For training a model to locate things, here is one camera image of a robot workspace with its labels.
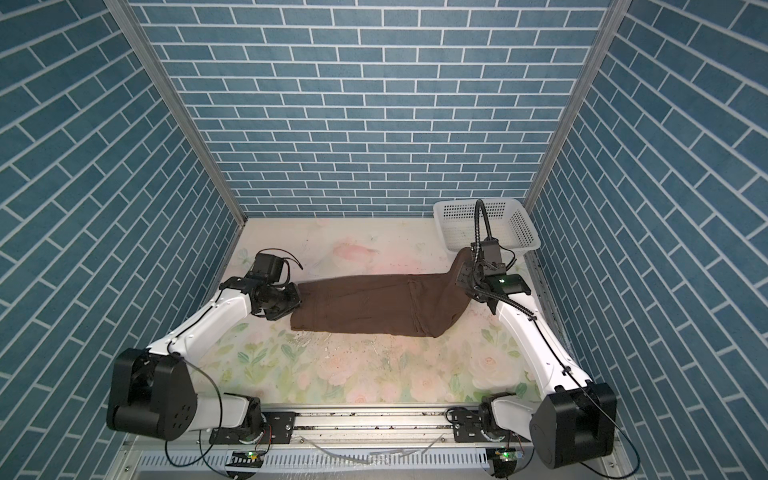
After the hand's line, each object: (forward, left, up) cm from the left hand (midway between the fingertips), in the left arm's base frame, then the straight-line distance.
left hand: (302, 302), depth 87 cm
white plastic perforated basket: (+37, -73, -3) cm, 82 cm away
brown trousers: (+2, -36, -6) cm, 37 cm away
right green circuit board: (-38, -53, -9) cm, 66 cm away
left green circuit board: (-37, +9, -12) cm, 40 cm away
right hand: (+4, -47, +11) cm, 48 cm away
